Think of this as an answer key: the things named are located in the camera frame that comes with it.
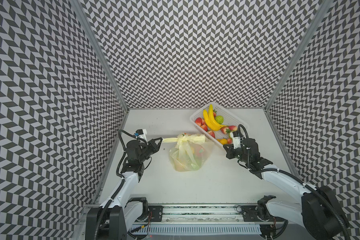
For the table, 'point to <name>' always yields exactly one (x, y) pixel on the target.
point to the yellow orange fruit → (223, 141)
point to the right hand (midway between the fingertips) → (223, 149)
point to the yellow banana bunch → (211, 120)
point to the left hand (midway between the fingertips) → (163, 139)
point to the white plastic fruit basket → (230, 119)
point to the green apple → (219, 119)
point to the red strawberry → (225, 130)
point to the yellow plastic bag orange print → (190, 152)
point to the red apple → (198, 121)
